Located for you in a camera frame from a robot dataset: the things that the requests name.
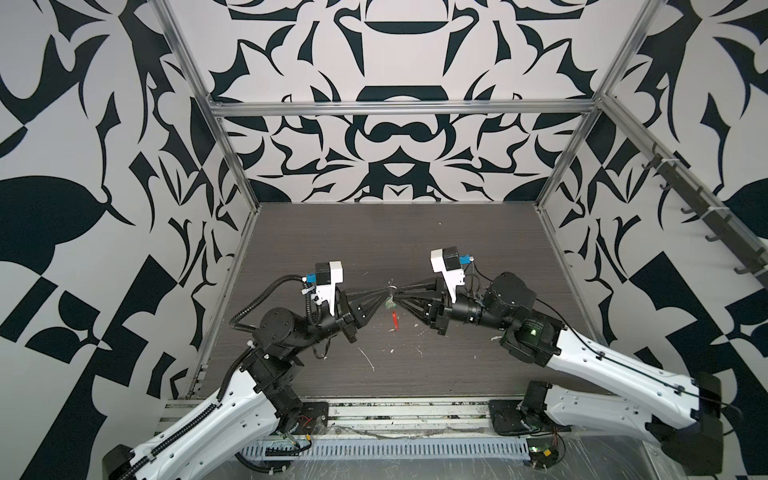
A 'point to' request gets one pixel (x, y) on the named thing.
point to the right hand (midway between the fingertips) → (399, 298)
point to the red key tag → (395, 320)
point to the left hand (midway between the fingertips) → (388, 289)
